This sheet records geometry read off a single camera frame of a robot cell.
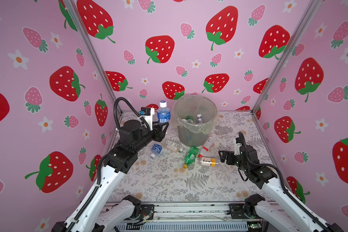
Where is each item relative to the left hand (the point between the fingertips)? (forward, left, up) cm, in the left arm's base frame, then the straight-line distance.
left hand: (165, 122), depth 64 cm
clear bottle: (+26, -21, -26) cm, 43 cm away
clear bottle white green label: (+7, -4, -33) cm, 34 cm away
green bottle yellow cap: (+29, -14, -28) cm, 43 cm away
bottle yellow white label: (-4, -24, -32) cm, 40 cm away
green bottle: (0, -14, -32) cm, 35 cm away
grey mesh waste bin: (+10, -12, -27) cm, 31 cm away
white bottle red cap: (+13, -28, -33) cm, 45 cm away
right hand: (-2, -33, -23) cm, 40 cm away
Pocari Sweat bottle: (+5, +9, -33) cm, 35 cm away
